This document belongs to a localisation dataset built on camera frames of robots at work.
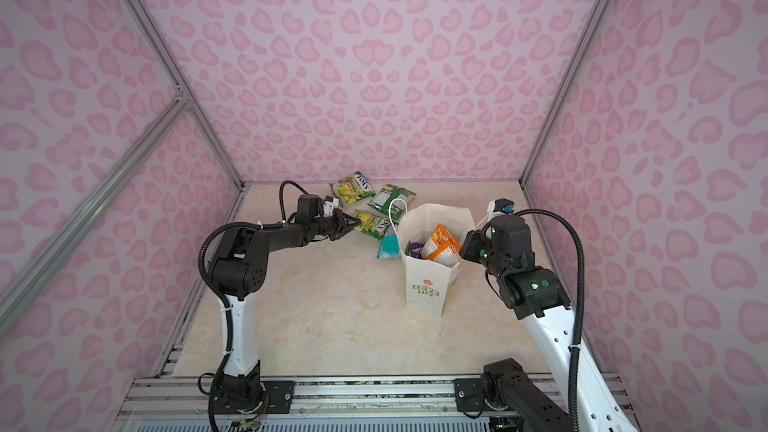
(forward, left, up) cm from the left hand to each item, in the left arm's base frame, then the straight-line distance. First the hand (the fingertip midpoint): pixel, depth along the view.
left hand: (363, 217), depth 100 cm
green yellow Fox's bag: (-2, -3, -3) cm, 4 cm away
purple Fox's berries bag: (-15, -16, +3) cm, 22 cm away
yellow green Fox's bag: (+17, +5, -5) cm, 19 cm away
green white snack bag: (+11, -10, -5) cm, 15 cm away
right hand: (-21, -27, +20) cm, 40 cm away
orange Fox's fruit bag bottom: (-18, -23, +9) cm, 31 cm away
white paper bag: (-27, -18, +8) cm, 34 cm away
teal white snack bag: (-9, -9, -5) cm, 13 cm away
